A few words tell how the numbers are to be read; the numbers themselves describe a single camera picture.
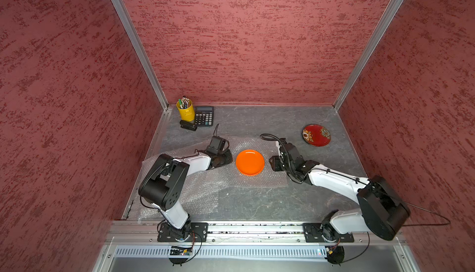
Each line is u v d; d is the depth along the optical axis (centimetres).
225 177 89
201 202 82
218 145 76
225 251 77
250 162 92
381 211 43
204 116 113
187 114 107
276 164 80
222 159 85
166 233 72
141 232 76
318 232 74
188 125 109
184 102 100
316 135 107
